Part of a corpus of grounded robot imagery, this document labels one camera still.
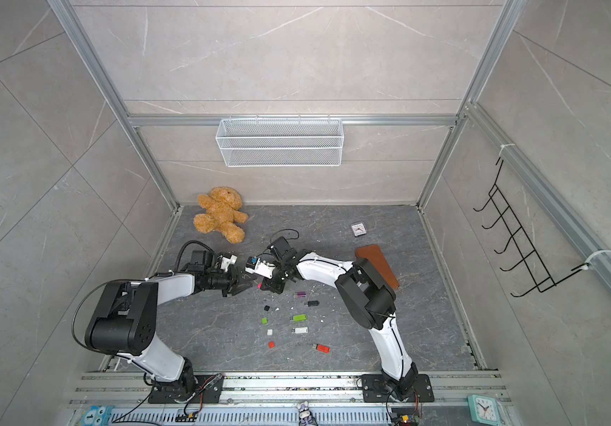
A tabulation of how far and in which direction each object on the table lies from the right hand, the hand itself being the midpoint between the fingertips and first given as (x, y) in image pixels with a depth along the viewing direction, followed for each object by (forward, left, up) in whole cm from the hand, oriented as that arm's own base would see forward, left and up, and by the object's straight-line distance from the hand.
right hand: (267, 283), depth 92 cm
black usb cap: (-8, 0, -3) cm, 9 cm away
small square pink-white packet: (+25, -36, -2) cm, 44 cm away
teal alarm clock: (-38, -61, -1) cm, 72 cm away
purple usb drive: (-3, -12, -3) cm, 13 cm away
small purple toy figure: (-39, -14, 0) cm, 41 cm away
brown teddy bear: (+29, +21, +5) cm, 36 cm away
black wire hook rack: (-10, -69, +28) cm, 76 cm away
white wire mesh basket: (+46, -5, +27) cm, 54 cm away
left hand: (+1, +3, +3) cm, 4 cm away
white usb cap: (-16, -2, -3) cm, 17 cm away
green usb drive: (-11, -11, -4) cm, 17 cm away
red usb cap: (-20, -3, -3) cm, 20 cm away
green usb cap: (-12, 0, -3) cm, 13 cm away
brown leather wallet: (+13, -41, -4) cm, 43 cm away
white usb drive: (-16, -12, -3) cm, 20 cm away
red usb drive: (-21, -19, -3) cm, 29 cm away
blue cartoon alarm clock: (-38, +42, -1) cm, 56 cm away
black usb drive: (-6, -16, -4) cm, 18 cm away
